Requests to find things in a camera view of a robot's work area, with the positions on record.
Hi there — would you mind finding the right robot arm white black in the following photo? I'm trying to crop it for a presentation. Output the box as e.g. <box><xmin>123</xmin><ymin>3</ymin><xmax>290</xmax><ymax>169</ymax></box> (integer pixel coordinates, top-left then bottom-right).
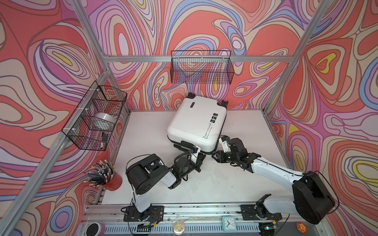
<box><xmin>212</xmin><ymin>135</ymin><xmax>337</xmax><ymax>225</ymax></box>

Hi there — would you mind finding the black wire basket back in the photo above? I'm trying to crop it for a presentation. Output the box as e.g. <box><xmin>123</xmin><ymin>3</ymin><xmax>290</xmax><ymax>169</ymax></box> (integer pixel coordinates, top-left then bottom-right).
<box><xmin>170</xmin><ymin>49</ymin><xmax>234</xmax><ymax>85</ymax></box>

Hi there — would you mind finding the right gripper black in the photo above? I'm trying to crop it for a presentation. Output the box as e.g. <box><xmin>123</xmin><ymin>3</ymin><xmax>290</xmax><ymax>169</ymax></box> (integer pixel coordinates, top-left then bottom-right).
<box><xmin>210</xmin><ymin>150</ymin><xmax>239</xmax><ymax>163</ymax></box>

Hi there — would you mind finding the small teal clock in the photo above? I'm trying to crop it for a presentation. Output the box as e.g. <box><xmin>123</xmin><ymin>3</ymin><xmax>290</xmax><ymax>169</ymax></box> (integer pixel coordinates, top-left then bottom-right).
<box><xmin>222</xmin><ymin>216</ymin><xmax>237</xmax><ymax>232</ymax></box>

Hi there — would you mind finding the black wire basket left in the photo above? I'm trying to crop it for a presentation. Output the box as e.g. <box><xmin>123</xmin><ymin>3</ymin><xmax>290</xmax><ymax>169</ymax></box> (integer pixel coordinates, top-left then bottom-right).
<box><xmin>62</xmin><ymin>82</ymin><xmax>128</xmax><ymax>151</ymax></box>

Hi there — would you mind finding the black round speaker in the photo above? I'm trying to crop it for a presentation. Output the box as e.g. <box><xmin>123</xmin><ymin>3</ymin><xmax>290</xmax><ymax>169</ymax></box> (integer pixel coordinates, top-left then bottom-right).
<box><xmin>85</xmin><ymin>222</ymin><xmax>105</xmax><ymax>236</ymax></box>

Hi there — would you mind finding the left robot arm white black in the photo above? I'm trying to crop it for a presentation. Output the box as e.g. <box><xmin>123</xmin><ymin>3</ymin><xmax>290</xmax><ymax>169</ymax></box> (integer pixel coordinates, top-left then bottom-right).
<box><xmin>126</xmin><ymin>147</ymin><xmax>206</xmax><ymax>213</ymax></box>

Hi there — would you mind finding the round orange sticker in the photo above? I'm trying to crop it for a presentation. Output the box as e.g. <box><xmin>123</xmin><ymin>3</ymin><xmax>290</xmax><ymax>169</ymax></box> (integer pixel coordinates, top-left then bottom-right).
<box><xmin>296</xmin><ymin>222</ymin><xmax>308</xmax><ymax>234</ymax></box>

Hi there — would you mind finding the red pen cup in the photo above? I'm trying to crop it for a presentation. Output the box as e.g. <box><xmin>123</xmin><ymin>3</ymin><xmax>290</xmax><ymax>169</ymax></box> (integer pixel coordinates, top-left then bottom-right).
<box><xmin>85</xmin><ymin>159</ymin><xmax>123</xmax><ymax>191</ymax></box>

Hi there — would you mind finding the round beige badge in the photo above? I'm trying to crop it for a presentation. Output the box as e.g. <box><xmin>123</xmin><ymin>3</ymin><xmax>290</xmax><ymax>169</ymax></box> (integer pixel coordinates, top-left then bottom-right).
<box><xmin>172</xmin><ymin>221</ymin><xmax>185</xmax><ymax>236</ymax></box>

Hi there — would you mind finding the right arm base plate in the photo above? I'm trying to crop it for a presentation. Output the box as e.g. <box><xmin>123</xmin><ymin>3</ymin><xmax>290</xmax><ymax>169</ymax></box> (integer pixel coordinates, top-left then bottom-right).
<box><xmin>239</xmin><ymin>205</ymin><xmax>283</xmax><ymax>221</ymax></box>

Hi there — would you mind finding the small black device in basket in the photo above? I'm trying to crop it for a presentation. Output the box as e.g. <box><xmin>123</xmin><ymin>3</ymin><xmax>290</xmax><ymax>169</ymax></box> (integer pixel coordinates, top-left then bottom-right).
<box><xmin>101</xmin><ymin>132</ymin><xmax>109</xmax><ymax>145</ymax></box>

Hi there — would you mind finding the black wire basket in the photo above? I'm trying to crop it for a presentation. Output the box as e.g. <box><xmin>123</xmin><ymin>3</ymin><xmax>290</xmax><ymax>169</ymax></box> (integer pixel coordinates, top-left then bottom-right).
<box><xmin>62</xmin><ymin>82</ymin><xmax>128</xmax><ymax>151</ymax></box>
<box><xmin>170</xmin><ymin>49</ymin><xmax>234</xmax><ymax>85</ymax></box>

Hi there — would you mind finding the black suitcase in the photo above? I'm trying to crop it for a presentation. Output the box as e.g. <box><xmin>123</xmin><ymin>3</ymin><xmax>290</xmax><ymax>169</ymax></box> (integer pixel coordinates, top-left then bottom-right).
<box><xmin>167</xmin><ymin>92</ymin><xmax>228</xmax><ymax>155</ymax></box>

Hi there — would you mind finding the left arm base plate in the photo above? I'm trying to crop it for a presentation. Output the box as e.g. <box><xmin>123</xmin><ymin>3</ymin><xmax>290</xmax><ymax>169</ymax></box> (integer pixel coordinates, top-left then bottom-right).
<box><xmin>121</xmin><ymin>205</ymin><xmax>164</xmax><ymax>223</ymax></box>

